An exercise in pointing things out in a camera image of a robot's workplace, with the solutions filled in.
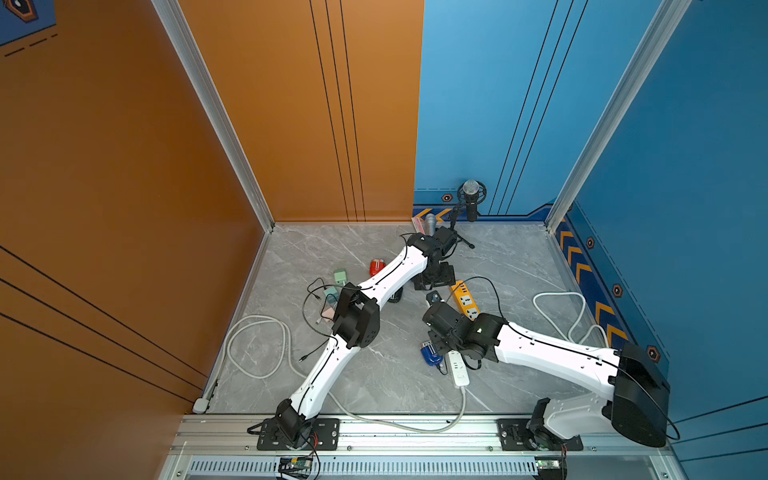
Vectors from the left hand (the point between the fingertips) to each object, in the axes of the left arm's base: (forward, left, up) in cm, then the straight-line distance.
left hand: (444, 281), depth 95 cm
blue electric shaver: (-22, +6, -4) cm, 23 cm away
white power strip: (-27, -2, -4) cm, 27 cm away
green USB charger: (+5, +35, -5) cm, 36 cm away
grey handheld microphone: (+30, +2, -4) cm, 30 cm away
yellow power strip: (-7, -7, -4) cm, 11 cm away
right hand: (-18, +4, +2) cm, 19 cm away
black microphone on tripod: (+23, -9, +17) cm, 30 cm away
